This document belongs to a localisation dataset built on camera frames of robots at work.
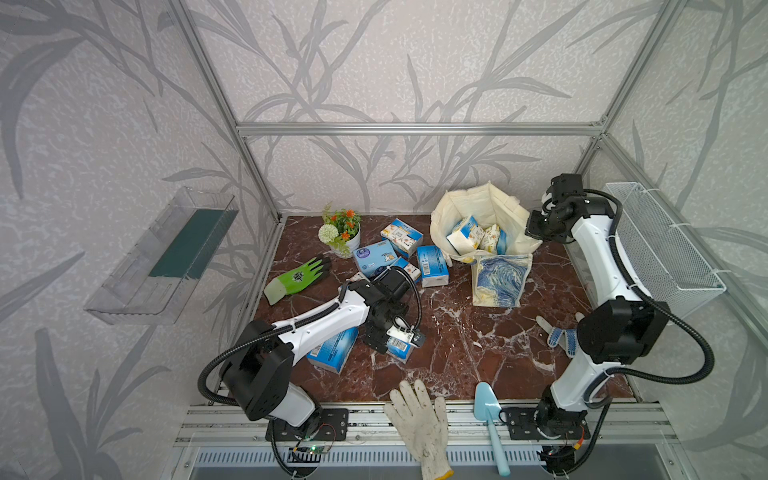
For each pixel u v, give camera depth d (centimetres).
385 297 61
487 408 76
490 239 102
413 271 96
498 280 91
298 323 47
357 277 95
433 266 96
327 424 72
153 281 65
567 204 60
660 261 62
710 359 41
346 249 96
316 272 102
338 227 98
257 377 42
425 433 71
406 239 105
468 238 96
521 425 73
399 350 80
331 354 79
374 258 102
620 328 47
